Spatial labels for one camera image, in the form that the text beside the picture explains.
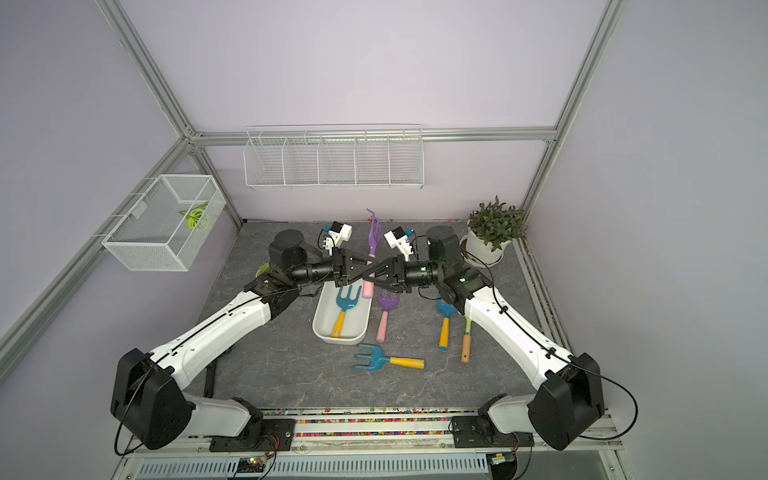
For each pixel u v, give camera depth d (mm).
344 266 627
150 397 399
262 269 959
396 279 602
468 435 737
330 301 964
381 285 620
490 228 926
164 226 821
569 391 394
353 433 754
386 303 983
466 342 866
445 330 906
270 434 734
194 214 808
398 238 665
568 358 422
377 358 846
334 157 993
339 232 681
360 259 669
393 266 612
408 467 771
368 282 647
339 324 913
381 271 677
